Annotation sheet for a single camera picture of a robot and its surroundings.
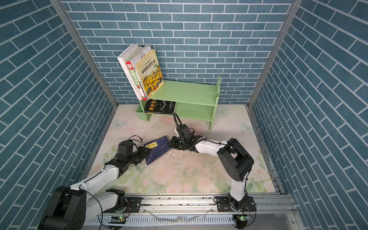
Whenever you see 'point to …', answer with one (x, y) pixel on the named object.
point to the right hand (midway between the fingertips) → (166, 144)
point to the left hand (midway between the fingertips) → (151, 150)
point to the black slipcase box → (159, 106)
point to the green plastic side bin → (140, 113)
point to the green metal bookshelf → (194, 99)
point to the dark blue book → (157, 148)
